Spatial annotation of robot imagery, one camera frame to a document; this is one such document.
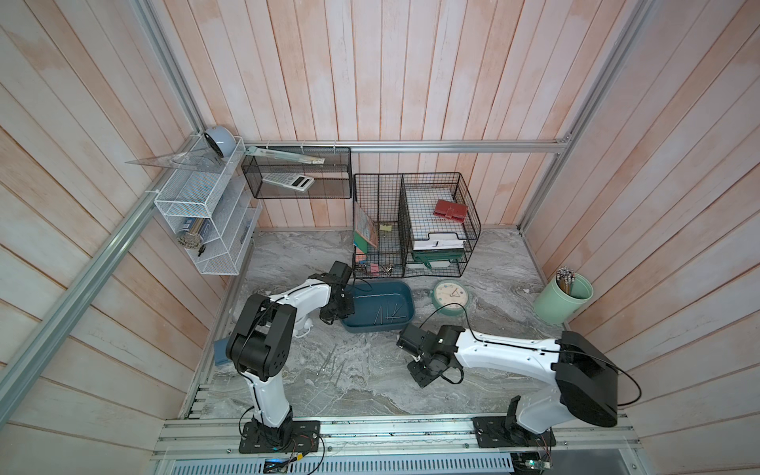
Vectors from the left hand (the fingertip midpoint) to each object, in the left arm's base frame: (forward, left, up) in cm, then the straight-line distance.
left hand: (344, 316), depth 95 cm
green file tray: (+18, -28, +10) cm, 35 cm away
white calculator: (+37, +17, +26) cm, 48 cm away
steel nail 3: (-18, 0, 0) cm, 18 cm away
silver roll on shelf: (+7, +38, +30) cm, 49 cm away
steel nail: (+1, -16, +1) cm, 16 cm away
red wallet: (+27, -36, +22) cm, 50 cm away
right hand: (-18, -23, +2) cm, 29 cm away
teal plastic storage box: (+3, -11, +2) cm, 12 cm away
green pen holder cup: (-1, -64, +14) cm, 66 cm away
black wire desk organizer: (+23, -22, +19) cm, 37 cm away
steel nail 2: (-16, +5, -1) cm, 17 cm away
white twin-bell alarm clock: (-4, +13, 0) cm, 14 cm away
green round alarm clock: (+8, -36, +3) cm, 37 cm away
